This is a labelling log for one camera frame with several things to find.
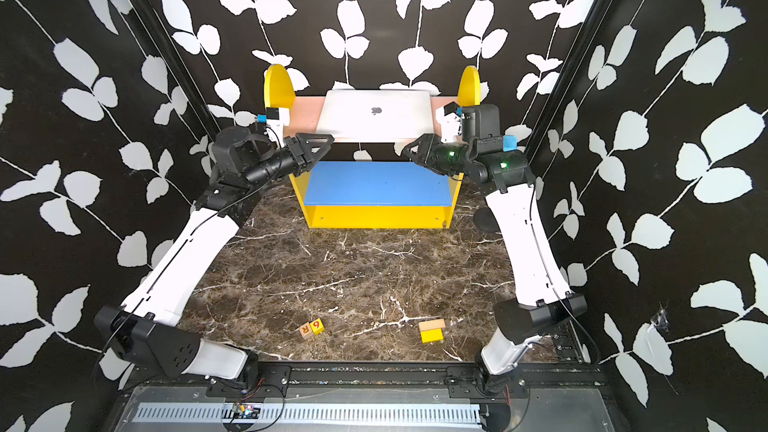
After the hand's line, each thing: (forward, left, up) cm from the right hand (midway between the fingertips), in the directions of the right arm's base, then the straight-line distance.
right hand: (406, 146), depth 66 cm
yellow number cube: (-27, +24, -41) cm, 54 cm away
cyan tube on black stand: (+13, -30, -44) cm, 55 cm away
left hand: (-1, +16, +3) cm, 16 cm away
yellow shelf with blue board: (+12, +11, -30) cm, 34 cm away
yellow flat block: (-28, -8, -45) cm, 53 cm away
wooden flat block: (-25, -8, -45) cm, 52 cm away
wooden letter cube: (-28, +27, -41) cm, 57 cm away
